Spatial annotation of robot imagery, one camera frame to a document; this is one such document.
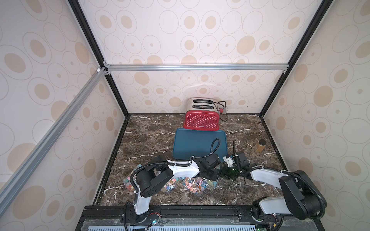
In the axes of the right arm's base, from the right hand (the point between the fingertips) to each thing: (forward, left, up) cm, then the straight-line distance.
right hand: (221, 173), depth 88 cm
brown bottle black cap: (+16, -25, +7) cm, 30 cm away
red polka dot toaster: (+34, +12, +18) cm, 40 cm away
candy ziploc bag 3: (-7, +6, +1) cm, 9 cm away
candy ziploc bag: (-10, +31, +2) cm, 32 cm away
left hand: (-4, 0, +3) cm, 5 cm away
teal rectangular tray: (+22, +16, 0) cm, 27 cm away
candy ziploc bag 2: (-9, +16, +3) cm, 18 cm away
